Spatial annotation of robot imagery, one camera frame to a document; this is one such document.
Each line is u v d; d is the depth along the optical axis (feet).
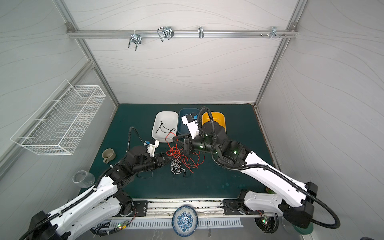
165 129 3.17
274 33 2.51
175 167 2.84
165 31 2.51
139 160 1.96
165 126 3.14
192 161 2.89
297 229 1.99
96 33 2.58
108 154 2.96
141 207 2.42
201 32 2.55
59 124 2.25
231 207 2.31
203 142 1.68
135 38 2.60
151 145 2.32
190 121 1.71
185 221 2.30
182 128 3.35
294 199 1.27
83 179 2.16
